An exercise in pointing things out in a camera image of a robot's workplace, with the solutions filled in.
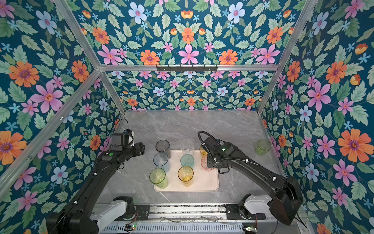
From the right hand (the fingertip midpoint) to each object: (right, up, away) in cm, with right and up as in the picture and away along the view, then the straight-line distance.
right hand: (212, 163), depth 78 cm
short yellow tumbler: (-6, +9, -14) cm, 18 cm away
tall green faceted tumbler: (-32, -10, +8) cm, 35 cm away
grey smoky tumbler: (-29, +8, +8) cm, 31 cm away
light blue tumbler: (-30, -1, +8) cm, 31 cm away
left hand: (-40, +10, +2) cm, 41 cm away
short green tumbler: (+37, +5, +20) cm, 43 cm away
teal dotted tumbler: (-14, -1, +9) cm, 17 cm away
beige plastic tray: (-4, -12, +6) cm, 14 cm away
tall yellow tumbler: (-14, -6, -2) cm, 15 cm away
